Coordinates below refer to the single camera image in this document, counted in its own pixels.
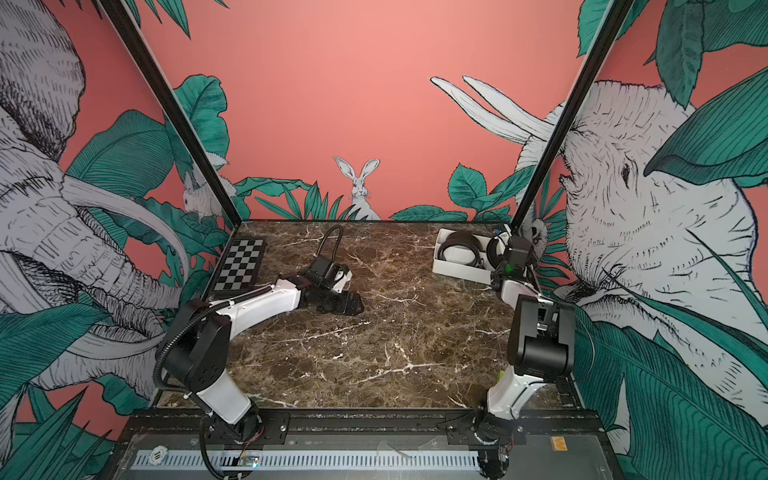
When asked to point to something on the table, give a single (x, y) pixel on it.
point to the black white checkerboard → (239, 268)
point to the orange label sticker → (558, 443)
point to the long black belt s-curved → (464, 238)
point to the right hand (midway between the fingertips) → (529, 236)
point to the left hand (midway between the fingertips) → (356, 303)
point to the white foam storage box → (466, 255)
